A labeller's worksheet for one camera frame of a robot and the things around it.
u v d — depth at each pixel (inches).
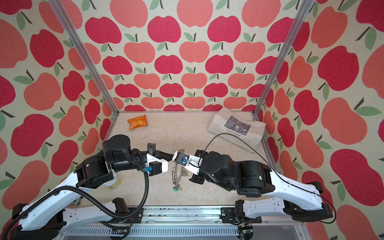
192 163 15.3
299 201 15.3
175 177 20.6
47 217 15.6
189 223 28.9
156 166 16.2
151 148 18.4
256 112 48.5
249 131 38.8
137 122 42.7
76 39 31.7
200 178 18.0
